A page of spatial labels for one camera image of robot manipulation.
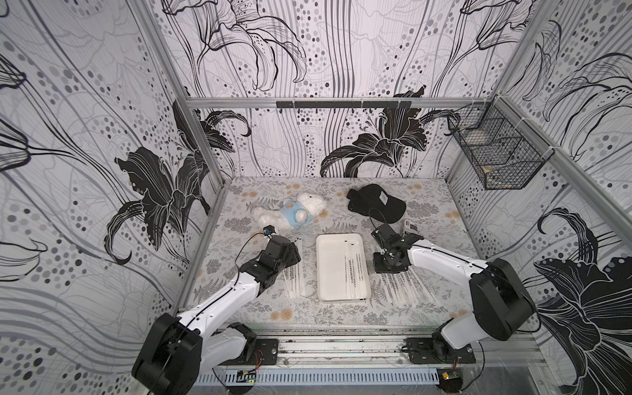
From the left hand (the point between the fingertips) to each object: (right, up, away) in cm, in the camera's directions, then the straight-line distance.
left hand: (293, 255), depth 87 cm
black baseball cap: (+33, +20, +21) cm, 44 cm away
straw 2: (+23, -6, +2) cm, 24 cm away
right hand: (+32, -4, +3) cm, 33 cm away
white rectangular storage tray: (+18, -7, +3) cm, 19 cm away
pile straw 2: (+40, -11, -3) cm, 42 cm away
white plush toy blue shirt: (-1, +15, +8) cm, 17 cm away
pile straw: (0, -8, +2) cm, 8 cm away
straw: (+25, -7, +2) cm, 26 cm away
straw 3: (+20, -7, +3) cm, 22 cm away
